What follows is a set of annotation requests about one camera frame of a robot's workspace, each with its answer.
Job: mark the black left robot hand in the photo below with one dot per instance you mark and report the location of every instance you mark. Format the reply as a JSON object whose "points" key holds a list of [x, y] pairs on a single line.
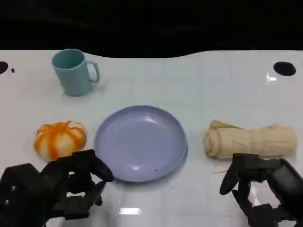
{"points": [[35, 189]]}

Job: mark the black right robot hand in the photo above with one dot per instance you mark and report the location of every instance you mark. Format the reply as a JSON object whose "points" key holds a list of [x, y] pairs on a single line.
{"points": [[281, 179]]}

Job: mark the orange and white bread roll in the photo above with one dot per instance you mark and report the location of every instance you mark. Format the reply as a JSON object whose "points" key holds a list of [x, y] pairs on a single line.
{"points": [[59, 139]]}

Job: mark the lilac plate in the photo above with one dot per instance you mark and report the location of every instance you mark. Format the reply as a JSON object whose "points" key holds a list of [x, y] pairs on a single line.
{"points": [[139, 144]]}

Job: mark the pale green mug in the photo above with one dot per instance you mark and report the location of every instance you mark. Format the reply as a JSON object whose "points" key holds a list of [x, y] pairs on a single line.
{"points": [[73, 75]]}

